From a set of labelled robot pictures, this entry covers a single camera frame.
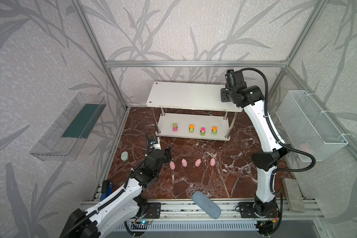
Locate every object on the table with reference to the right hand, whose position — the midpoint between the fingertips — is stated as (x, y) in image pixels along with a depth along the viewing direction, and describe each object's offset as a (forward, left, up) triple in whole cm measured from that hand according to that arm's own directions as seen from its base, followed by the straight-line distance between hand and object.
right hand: (228, 88), depth 78 cm
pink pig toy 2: (-27, +24, -35) cm, 50 cm away
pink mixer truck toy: (-8, +12, -29) cm, 32 cm away
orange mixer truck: (-7, +4, -29) cm, 30 cm away
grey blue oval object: (-50, +12, -33) cm, 61 cm away
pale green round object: (-23, +61, -34) cm, 74 cm away
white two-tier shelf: (-12, +20, -4) cm, 23 cm away
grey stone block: (-45, -33, -34) cm, 66 cm away
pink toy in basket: (-27, -37, -16) cm, 49 cm away
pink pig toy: (-29, +31, -34) cm, 54 cm away
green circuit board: (-57, +44, -36) cm, 80 cm away
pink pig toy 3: (-27, +16, -35) cm, 47 cm away
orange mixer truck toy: (-6, +19, -28) cm, 35 cm away
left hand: (-21, +33, -22) cm, 45 cm away
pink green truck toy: (-6, +30, -28) cm, 42 cm away
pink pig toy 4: (-27, +7, -35) cm, 44 cm away
